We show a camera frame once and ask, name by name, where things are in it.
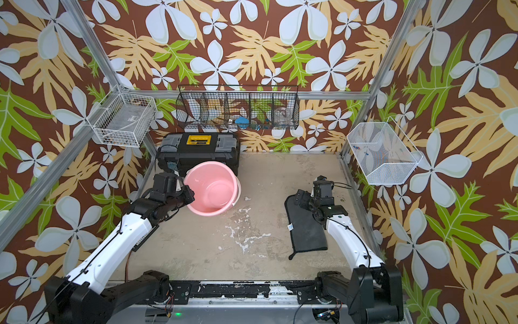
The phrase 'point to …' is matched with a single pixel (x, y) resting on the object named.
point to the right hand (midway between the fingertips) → (303, 196)
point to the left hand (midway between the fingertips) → (195, 189)
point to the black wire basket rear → (272, 106)
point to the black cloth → (306, 233)
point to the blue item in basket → (241, 120)
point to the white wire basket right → (384, 154)
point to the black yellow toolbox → (178, 151)
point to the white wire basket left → (123, 119)
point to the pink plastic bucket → (216, 186)
